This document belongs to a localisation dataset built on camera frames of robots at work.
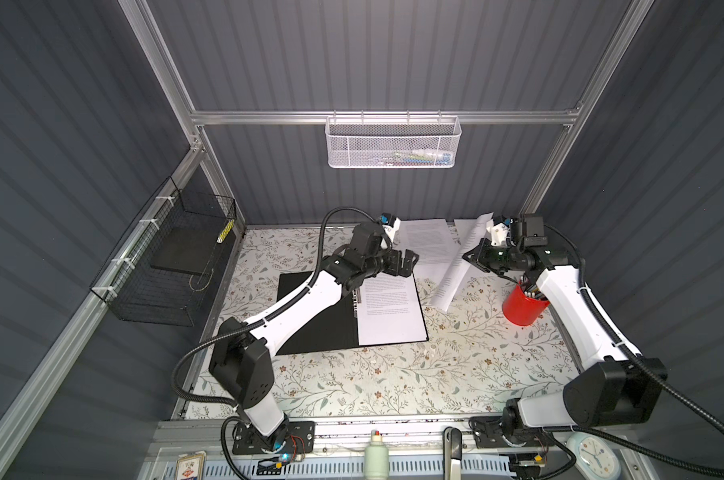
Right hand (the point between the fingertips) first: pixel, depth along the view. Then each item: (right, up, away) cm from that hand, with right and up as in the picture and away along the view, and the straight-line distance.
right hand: (467, 256), depth 80 cm
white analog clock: (+26, -46, -12) cm, 54 cm away
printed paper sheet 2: (-1, +6, +37) cm, 37 cm away
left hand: (-17, +1, 0) cm, 17 cm away
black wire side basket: (-77, -4, -7) cm, 78 cm away
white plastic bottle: (-25, -44, -15) cm, 53 cm away
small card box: (-68, -49, -10) cm, 85 cm away
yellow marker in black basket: (-66, +7, +3) cm, 67 cm away
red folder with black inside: (-38, -23, +15) cm, 46 cm away
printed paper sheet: (-20, -18, +17) cm, 32 cm away
